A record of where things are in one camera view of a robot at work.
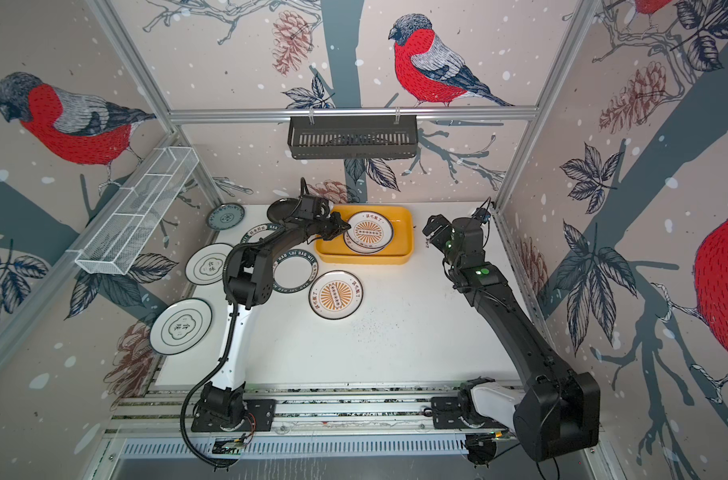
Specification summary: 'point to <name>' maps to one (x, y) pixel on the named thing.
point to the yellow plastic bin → (400, 250)
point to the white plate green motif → (205, 265)
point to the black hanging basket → (353, 137)
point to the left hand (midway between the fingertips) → (351, 223)
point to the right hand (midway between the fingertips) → (435, 227)
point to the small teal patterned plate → (225, 216)
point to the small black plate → (282, 208)
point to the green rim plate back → (259, 233)
